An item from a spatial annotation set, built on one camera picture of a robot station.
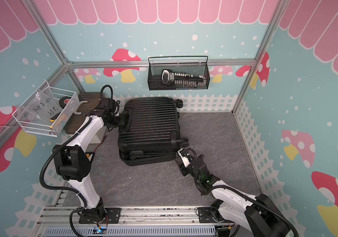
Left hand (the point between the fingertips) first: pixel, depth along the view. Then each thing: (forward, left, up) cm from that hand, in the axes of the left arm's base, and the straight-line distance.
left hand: (124, 123), depth 92 cm
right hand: (-20, -35, -7) cm, 41 cm away
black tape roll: (+1, +29, +17) cm, 33 cm away
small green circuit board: (-54, +6, -19) cm, 57 cm away
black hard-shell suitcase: (-12, -19, +5) cm, 24 cm away
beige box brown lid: (+17, +27, +3) cm, 32 cm away
